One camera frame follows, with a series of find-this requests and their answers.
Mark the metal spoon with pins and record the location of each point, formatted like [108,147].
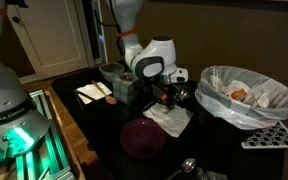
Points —
[188,165]

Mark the clear plastic packet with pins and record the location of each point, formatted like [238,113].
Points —
[214,175]

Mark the white panel door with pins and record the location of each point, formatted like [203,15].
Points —
[54,36]

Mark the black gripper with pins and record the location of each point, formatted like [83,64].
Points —
[157,90]

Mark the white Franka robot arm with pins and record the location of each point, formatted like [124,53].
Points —
[4,93]

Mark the wooden spoon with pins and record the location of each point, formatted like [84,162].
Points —
[110,99]

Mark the orange snack wrapper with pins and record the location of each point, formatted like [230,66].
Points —
[239,95]

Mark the purple plastic plate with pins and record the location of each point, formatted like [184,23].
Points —
[142,138]

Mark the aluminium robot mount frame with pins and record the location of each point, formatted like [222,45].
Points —
[50,156]

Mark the wooden board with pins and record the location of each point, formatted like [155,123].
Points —
[70,140]

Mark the crumpled white paper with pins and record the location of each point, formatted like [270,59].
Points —
[259,98]

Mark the patterned tissue box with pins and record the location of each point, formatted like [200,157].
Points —
[124,91]

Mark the white paper towel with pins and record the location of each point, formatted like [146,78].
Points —
[177,121]

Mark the black tongs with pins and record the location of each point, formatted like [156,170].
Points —
[85,96]

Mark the trash bin with white bag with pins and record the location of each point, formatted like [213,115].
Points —
[224,110]

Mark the small metal cup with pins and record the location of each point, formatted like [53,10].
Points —
[185,93]

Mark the black white checkerboard card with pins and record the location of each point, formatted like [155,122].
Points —
[272,138]

